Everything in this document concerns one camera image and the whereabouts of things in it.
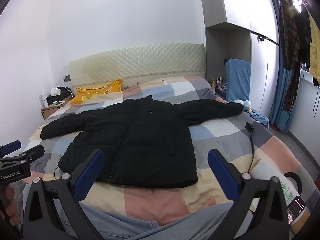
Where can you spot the yellow pillow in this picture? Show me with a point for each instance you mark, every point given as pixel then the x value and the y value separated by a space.
pixel 82 97

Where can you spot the yellow hanging jacket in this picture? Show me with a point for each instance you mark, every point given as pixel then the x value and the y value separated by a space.
pixel 315 52

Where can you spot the white bottle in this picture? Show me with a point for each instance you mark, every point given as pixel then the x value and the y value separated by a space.
pixel 45 100

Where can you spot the small white device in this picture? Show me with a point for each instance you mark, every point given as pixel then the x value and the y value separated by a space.
pixel 59 103

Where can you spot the black wall socket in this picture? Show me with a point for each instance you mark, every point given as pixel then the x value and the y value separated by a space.
pixel 67 78

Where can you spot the black hanging coat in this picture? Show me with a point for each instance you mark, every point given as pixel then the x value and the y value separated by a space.
pixel 303 37

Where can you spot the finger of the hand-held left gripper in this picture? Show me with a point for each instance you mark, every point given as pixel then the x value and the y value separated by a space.
pixel 12 146
pixel 33 152

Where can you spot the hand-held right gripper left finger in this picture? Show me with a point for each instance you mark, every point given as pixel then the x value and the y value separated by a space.
pixel 87 177

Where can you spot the smartphone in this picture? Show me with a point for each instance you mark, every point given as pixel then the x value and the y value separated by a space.
pixel 297 210

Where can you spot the brown patterned scarf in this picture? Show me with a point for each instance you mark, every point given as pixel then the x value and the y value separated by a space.
pixel 292 92

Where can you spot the black bag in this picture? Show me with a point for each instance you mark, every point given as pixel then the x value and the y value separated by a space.
pixel 64 94

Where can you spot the person's left hand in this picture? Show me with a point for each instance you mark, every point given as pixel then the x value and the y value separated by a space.
pixel 12 205

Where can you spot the wooden nightstand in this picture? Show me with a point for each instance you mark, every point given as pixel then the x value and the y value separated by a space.
pixel 50 111

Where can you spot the white and blue plush toy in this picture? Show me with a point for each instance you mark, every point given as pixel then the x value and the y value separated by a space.
pixel 246 105

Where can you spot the crumpled blue cloth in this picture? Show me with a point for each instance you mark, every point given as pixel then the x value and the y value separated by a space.
pixel 258 118

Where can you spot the black puffer jacket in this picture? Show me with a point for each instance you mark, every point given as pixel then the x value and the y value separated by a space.
pixel 140 142

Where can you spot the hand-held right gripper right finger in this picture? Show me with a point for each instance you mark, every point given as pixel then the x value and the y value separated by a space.
pixel 223 177

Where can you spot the white tissue box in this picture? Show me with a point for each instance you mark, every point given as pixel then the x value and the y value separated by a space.
pixel 55 92

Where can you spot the white tube with green print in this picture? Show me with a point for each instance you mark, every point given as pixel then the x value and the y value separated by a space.
pixel 265 172

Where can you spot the blue towel-covered board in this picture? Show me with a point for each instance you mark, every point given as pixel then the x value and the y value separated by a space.
pixel 238 80

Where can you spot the black wardrobe rail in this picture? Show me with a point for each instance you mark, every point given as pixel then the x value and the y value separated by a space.
pixel 265 38

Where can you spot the row of cosmetic bottles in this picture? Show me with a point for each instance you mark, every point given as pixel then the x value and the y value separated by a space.
pixel 219 82

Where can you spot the brown patterned coat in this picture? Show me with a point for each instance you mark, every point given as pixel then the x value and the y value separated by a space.
pixel 290 35

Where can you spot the beige quilted headboard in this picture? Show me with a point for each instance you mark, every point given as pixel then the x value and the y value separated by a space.
pixel 137 65

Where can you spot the patchwork checked blanket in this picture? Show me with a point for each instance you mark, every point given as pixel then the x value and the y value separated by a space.
pixel 225 135

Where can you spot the grey wardrobe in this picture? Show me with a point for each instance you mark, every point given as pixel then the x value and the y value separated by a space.
pixel 237 5

